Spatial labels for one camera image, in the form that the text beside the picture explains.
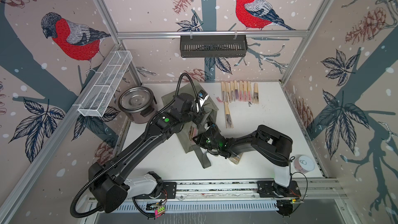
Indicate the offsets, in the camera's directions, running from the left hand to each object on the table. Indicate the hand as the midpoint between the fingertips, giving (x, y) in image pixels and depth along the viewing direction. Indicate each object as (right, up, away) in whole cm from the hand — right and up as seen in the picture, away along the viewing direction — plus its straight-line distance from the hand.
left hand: (206, 105), depth 73 cm
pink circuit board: (-20, -46, -7) cm, 51 cm away
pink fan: (-8, -18, +19) cm, 27 cm away
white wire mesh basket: (-52, +4, -1) cm, 52 cm away
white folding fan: (+21, +7, +41) cm, 46 cm away
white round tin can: (+49, -30, +3) cm, 58 cm away
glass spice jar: (+16, -29, +6) cm, 34 cm away
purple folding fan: (+24, +8, +42) cm, 49 cm away
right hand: (-7, -20, +15) cm, 26 cm away
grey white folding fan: (+37, +3, +37) cm, 52 cm away
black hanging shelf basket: (+6, +39, +32) cm, 50 cm away
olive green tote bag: (-9, -13, -3) cm, 16 cm away
